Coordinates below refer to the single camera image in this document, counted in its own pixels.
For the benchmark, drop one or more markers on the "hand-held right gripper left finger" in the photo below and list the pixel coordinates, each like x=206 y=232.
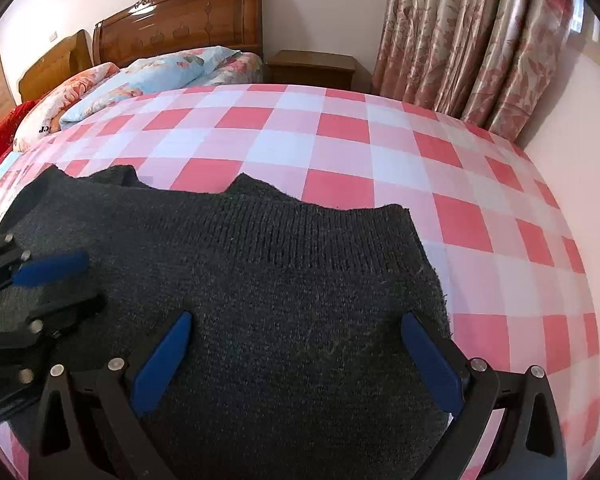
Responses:
x=162 y=360

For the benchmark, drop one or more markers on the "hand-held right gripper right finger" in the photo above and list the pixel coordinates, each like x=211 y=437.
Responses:
x=430 y=360

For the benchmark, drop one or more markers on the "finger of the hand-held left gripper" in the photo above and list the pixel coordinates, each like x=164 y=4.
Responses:
x=72 y=310
x=55 y=266

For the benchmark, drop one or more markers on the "dark striped knit sweater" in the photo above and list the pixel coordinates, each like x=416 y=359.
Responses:
x=280 y=310

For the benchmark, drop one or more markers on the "red quilt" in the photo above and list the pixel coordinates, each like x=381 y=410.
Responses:
x=2 y=135

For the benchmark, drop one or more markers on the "pink floral pillow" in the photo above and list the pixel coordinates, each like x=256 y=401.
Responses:
x=55 y=105

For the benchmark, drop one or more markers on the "small wooden headboard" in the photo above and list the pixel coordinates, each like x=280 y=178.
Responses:
x=55 y=70

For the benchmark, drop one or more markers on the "light blue floral pillow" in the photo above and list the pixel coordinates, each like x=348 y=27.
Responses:
x=145 y=77

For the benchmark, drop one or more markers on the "pink checkered tablecloth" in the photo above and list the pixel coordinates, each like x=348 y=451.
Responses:
x=355 y=160

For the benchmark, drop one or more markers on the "large wooden headboard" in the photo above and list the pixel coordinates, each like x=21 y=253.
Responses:
x=180 y=20

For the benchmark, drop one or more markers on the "wooden nightstand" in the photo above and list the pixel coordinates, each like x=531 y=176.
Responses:
x=310 y=67

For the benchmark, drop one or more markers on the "pink floral curtain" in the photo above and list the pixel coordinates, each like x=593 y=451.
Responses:
x=480 y=45

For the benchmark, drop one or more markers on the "barred window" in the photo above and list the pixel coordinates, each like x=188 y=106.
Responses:
x=592 y=30

